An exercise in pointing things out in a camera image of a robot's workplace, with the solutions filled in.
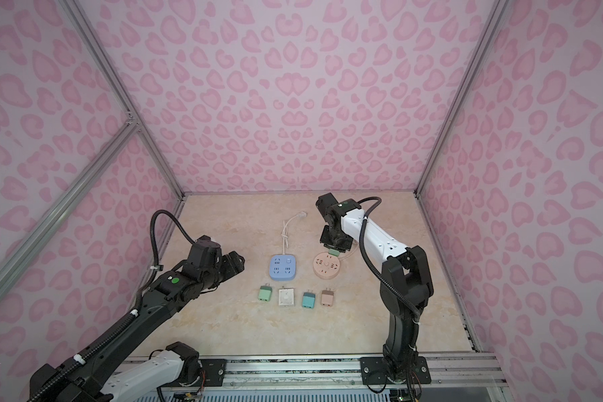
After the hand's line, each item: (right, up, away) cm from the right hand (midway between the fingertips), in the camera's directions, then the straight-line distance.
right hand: (329, 244), depth 87 cm
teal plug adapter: (-7, -19, -1) cm, 20 cm away
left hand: (-28, -5, -8) cm, 29 cm away
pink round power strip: (-1, -9, +6) cm, 10 cm away
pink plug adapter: (-1, -18, -1) cm, 18 cm away
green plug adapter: (+2, -2, -3) cm, 4 cm away
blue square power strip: (-17, -9, +6) cm, 20 cm away
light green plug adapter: (-23, -18, +1) cm, 29 cm away
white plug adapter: (-15, -18, -1) cm, 23 cm away
